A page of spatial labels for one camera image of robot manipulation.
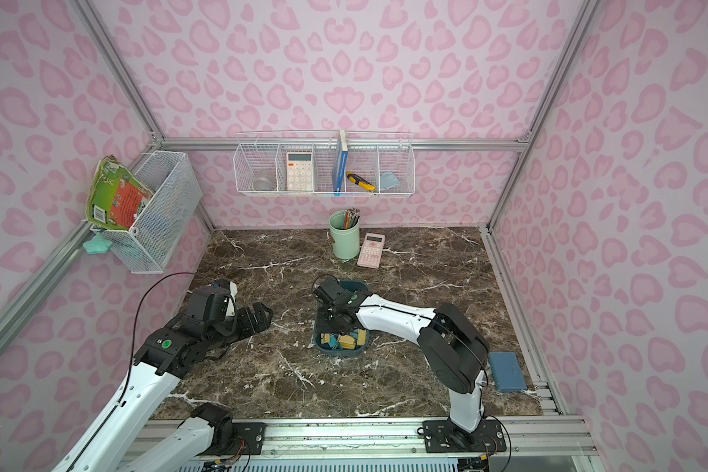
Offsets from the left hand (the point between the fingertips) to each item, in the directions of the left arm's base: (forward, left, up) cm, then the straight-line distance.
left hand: (259, 312), depth 75 cm
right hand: (+3, -14, -14) cm, 20 cm away
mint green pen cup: (+34, -20, -11) cm, 41 cm away
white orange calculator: (+43, -6, +12) cm, 45 cm away
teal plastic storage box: (0, -16, -17) cm, 24 cm away
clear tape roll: (+42, +6, +8) cm, 43 cm away
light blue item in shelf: (+47, -35, +5) cm, 59 cm away
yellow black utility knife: (+45, -24, +7) cm, 52 cm away
